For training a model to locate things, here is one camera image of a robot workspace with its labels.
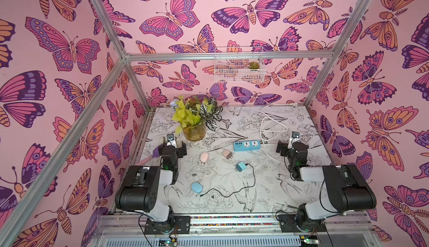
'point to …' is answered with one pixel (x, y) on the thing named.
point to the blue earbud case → (196, 187)
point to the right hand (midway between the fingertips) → (290, 141)
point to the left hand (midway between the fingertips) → (175, 141)
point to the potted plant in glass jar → (195, 115)
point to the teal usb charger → (241, 166)
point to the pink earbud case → (204, 157)
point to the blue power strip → (247, 145)
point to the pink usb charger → (227, 153)
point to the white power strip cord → (277, 122)
